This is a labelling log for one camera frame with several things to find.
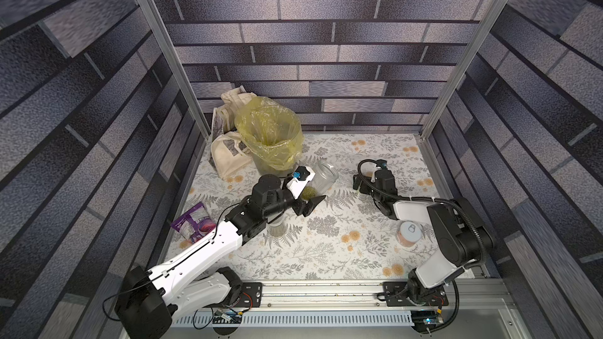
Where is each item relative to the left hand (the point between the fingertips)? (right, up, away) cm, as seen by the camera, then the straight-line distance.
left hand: (316, 185), depth 70 cm
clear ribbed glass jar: (+3, +4, -1) cm, 5 cm away
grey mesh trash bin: (-21, +3, +29) cm, 36 cm away
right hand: (+21, 0, +27) cm, 34 cm away
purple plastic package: (-45, -16, +15) cm, 50 cm away
